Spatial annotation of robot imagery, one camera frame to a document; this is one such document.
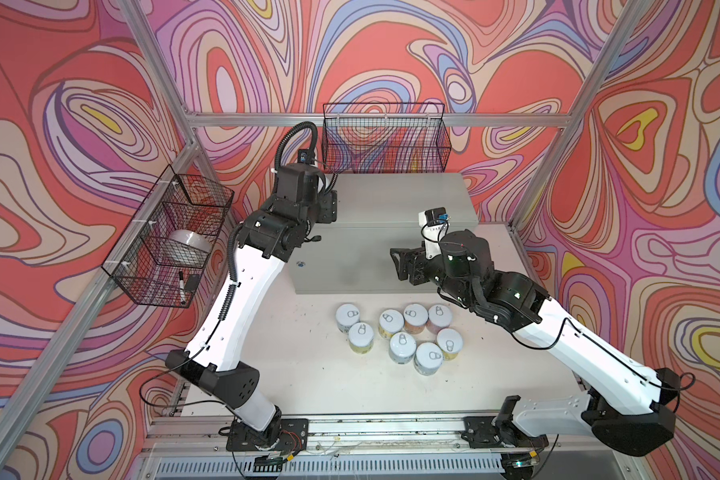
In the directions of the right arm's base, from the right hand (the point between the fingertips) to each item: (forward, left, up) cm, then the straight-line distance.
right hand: (408, 255), depth 65 cm
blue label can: (-8, 0, -31) cm, 32 cm away
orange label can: (0, -5, -30) cm, 31 cm away
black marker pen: (0, +55, -9) cm, 55 cm away
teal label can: (+1, +15, -29) cm, 33 cm away
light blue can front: (-12, -7, -30) cm, 33 cm away
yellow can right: (-8, -14, -31) cm, 35 cm away
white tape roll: (+6, +53, -2) cm, 53 cm away
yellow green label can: (-1, +3, -30) cm, 30 cm away
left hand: (+14, +19, +7) cm, 25 cm away
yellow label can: (-5, +11, -31) cm, 33 cm away
